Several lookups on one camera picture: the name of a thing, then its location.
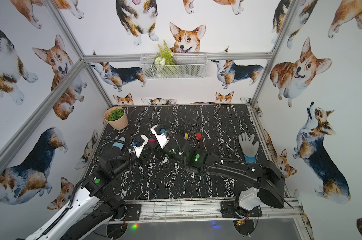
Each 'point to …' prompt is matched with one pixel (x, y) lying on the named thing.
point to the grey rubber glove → (249, 148)
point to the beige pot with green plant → (116, 117)
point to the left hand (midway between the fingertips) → (154, 141)
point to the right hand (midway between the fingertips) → (148, 140)
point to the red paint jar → (198, 138)
